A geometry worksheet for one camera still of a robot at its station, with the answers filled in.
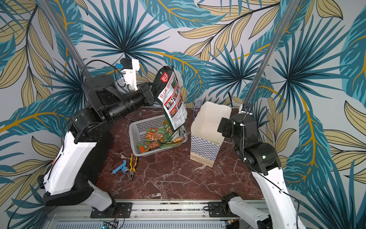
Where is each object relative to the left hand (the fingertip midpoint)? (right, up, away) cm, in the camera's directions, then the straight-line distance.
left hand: (163, 87), depth 47 cm
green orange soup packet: (-8, -21, +53) cm, 57 cm away
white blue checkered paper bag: (+17, -21, +22) cm, 35 cm away
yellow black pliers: (-25, -41, +38) cm, 61 cm away
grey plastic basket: (-26, -18, +53) cm, 62 cm away
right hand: (+28, -11, +15) cm, 34 cm away
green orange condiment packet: (-17, -27, +38) cm, 50 cm away
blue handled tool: (-30, -39, +38) cm, 62 cm away
